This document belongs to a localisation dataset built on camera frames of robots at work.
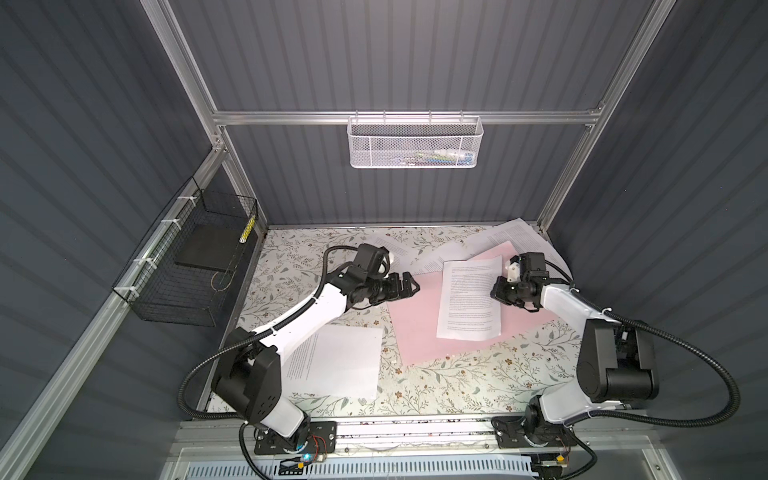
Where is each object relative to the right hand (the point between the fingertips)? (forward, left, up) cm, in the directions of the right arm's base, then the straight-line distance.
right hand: (496, 293), depth 93 cm
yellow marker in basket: (+6, +73, +23) cm, 76 cm away
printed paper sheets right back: (+31, -20, -9) cm, 38 cm away
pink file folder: (+15, -4, +3) cm, 16 cm away
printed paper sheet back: (+22, +30, -6) cm, 38 cm away
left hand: (-6, +28, +11) cm, 31 cm away
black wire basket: (-9, +84, +23) cm, 87 cm away
